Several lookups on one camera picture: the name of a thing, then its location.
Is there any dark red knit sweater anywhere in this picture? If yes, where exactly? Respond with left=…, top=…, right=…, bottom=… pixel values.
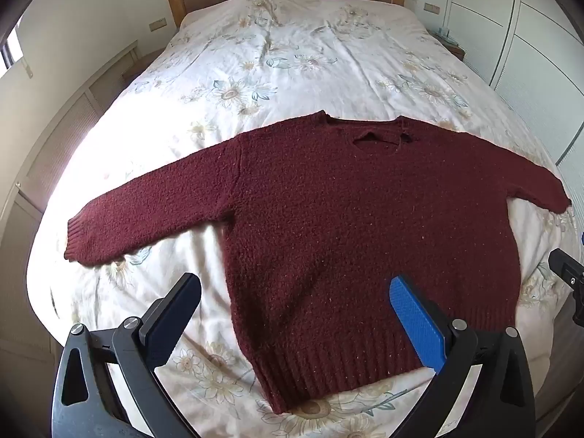
left=64, top=110, right=572, bottom=414

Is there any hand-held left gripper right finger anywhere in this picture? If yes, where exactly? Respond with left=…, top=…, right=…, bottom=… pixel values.
left=389, top=276, right=535, bottom=438

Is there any wooden nightstand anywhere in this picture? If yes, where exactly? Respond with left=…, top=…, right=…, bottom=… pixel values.
left=121, top=48, right=165, bottom=84
left=429, top=30, right=466, bottom=61

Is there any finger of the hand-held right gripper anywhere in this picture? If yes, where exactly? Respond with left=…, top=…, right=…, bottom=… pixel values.
left=547, top=249, right=584, bottom=322

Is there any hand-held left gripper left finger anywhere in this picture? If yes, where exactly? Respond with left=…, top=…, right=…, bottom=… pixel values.
left=54, top=272, right=202, bottom=438

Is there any white floral duvet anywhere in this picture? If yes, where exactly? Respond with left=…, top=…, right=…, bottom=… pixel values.
left=27, top=0, right=584, bottom=438

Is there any beige slatted wall cabinet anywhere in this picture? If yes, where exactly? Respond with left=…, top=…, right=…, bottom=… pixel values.
left=0, top=40, right=138, bottom=375

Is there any white wardrobe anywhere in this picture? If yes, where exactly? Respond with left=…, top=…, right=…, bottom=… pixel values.
left=440, top=0, right=584, bottom=165

